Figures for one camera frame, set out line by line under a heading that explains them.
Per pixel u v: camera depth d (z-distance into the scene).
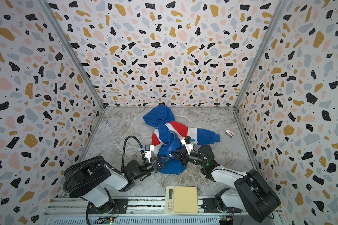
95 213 0.71
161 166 0.73
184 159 0.69
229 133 1.03
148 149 0.73
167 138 0.88
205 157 0.63
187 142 0.70
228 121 1.13
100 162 0.52
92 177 0.46
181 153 0.72
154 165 0.69
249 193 0.43
